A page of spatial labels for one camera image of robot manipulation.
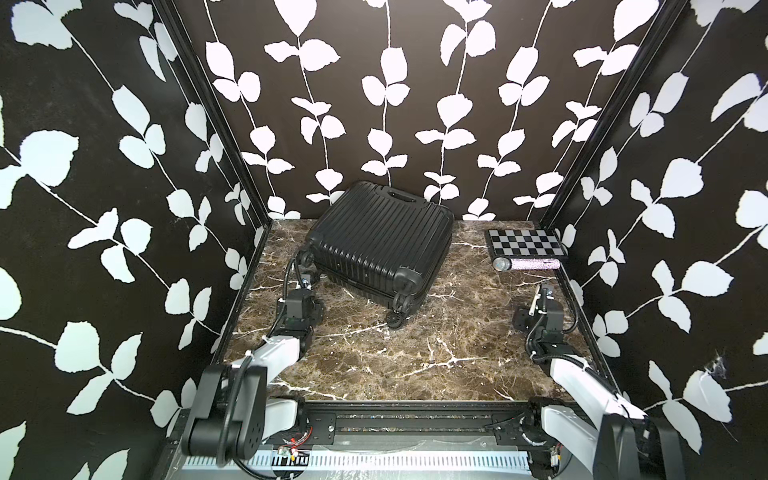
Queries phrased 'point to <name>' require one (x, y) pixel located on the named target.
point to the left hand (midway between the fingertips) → (301, 294)
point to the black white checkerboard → (540, 243)
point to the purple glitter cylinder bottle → (502, 264)
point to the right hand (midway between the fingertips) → (527, 300)
